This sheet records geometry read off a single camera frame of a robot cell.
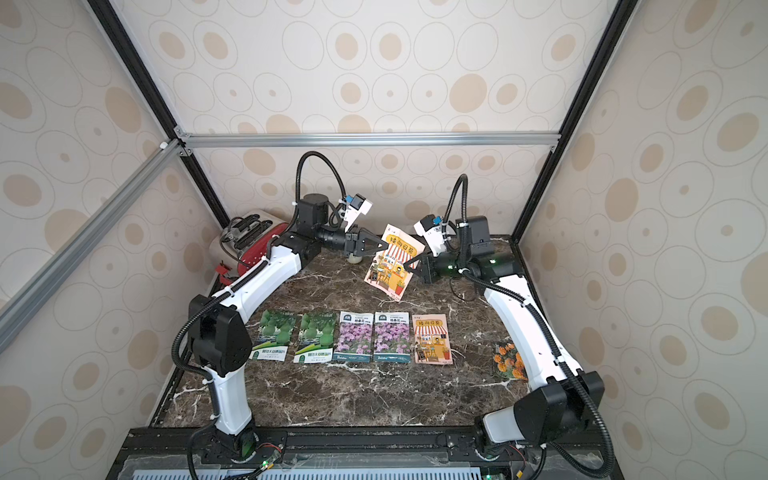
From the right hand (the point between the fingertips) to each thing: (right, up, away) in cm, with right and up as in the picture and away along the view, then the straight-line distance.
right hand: (420, 263), depth 74 cm
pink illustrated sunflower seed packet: (+5, -24, +18) cm, 30 cm away
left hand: (-7, +3, -3) cm, 9 cm away
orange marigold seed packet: (+27, -29, +14) cm, 43 cm away
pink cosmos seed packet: (-7, -24, +18) cm, 31 cm away
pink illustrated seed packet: (-8, -2, +2) cm, 9 cm away
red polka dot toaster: (-54, +8, +22) cm, 59 cm away
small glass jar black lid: (-21, +1, +39) cm, 44 cm away
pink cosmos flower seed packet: (-18, -23, +18) cm, 35 cm away
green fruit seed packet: (-43, -21, +18) cm, 51 cm away
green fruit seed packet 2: (-30, -23, +18) cm, 42 cm away
